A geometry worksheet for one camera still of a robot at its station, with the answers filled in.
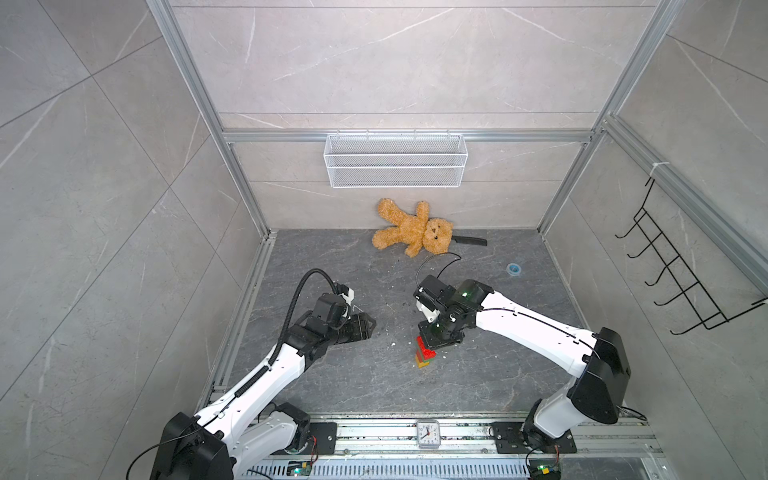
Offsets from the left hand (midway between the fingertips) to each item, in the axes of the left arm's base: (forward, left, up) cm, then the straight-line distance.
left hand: (372, 320), depth 81 cm
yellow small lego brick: (-9, -14, -12) cm, 20 cm away
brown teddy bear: (+39, -15, -6) cm, 42 cm away
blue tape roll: (+25, -51, -13) cm, 58 cm away
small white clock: (-26, -14, -11) cm, 31 cm away
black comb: (+41, -39, -14) cm, 58 cm away
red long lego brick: (-9, -15, -1) cm, 17 cm away
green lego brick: (-10, -14, -6) cm, 18 cm away
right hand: (-7, -15, 0) cm, 17 cm away
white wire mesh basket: (+52, -9, +17) cm, 55 cm away
